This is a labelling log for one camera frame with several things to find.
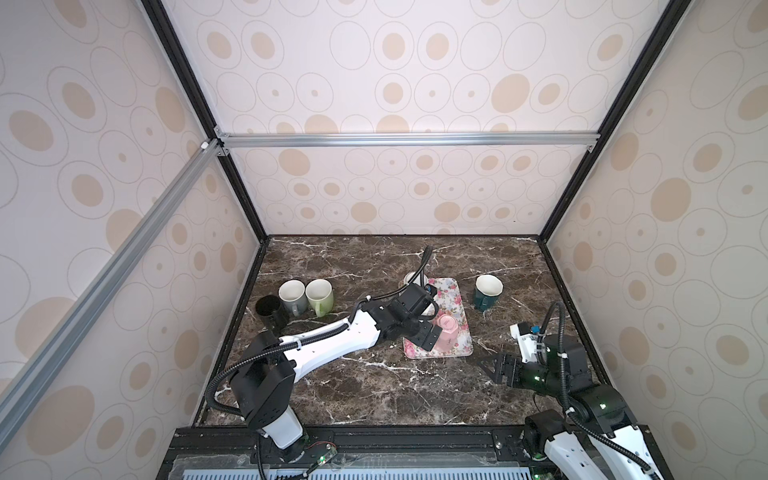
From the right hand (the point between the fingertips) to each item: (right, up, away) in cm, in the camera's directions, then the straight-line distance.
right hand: (490, 362), depth 73 cm
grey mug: (-55, +14, +20) cm, 60 cm away
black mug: (-63, +9, +22) cm, 67 cm away
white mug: (-18, +20, 0) cm, 27 cm away
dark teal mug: (+7, +16, +23) cm, 29 cm away
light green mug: (-46, +14, +20) cm, 52 cm away
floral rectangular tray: (-4, +11, +28) cm, 30 cm away
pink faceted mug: (-8, +3, +11) cm, 14 cm away
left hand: (-13, +7, +7) cm, 16 cm away
